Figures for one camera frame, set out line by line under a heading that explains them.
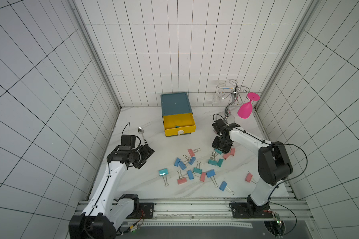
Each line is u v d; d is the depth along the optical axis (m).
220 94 0.90
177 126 0.87
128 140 0.62
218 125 0.74
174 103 0.92
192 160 0.90
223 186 0.81
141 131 1.03
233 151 0.94
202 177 0.85
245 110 0.94
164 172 0.85
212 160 0.88
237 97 0.92
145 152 0.70
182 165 0.87
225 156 0.93
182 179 0.83
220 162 0.90
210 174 0.85
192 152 0.93
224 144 0.77
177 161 0.90
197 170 0.87
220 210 0.75
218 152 0.87
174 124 0.90
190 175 0.85
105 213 0.40
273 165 0.47
